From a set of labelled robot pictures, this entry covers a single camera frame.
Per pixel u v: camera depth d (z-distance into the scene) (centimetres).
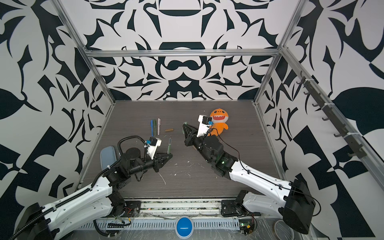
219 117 99
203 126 60
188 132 64
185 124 69
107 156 89
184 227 68
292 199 41
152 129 103
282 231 69
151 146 65
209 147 52
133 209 73
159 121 108
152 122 106
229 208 74
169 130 102
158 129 102
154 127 105
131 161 57
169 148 71
